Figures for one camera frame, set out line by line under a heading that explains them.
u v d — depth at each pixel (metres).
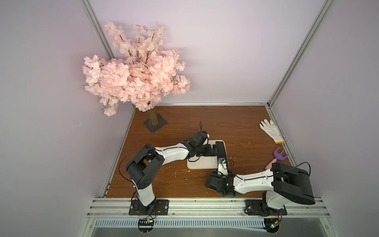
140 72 0.69
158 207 0.72
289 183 0.47
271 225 0.70
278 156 0.90
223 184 0.64
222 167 0.74
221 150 0.93
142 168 0.46
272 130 1.03
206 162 0.85
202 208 0.74
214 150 0.80
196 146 0.71
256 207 0.73
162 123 1.09
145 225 0.72
